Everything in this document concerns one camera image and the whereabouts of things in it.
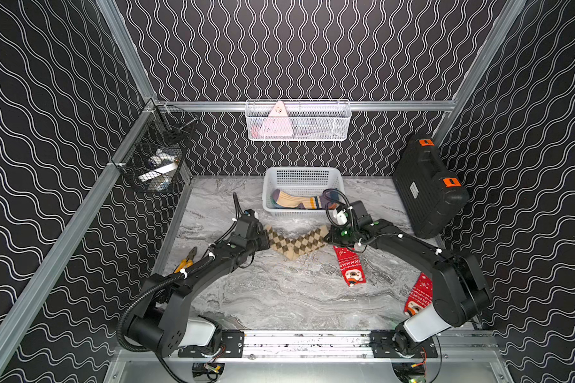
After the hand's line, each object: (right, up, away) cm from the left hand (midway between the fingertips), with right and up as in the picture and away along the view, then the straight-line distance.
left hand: (267, 232), depth 88 cm
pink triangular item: (+4, +41, +2) cm, 41 cm away
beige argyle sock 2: (+15, -4, +4) cm, 16 cm away
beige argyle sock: (+4, -4, +3) cm, 6 cm away
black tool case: (+60, +13, 0) cm, 61 cm away
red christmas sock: (+31, -13, +2) cm, 34 cm away
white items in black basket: (-32, +23, -12) cm, 41 cm away
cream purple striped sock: (+4, +12, +19) cm, 23 cm away
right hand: (+21, -2, 0) cm, 21 cm away
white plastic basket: (+15, +16, +25) cm, 33 cm away
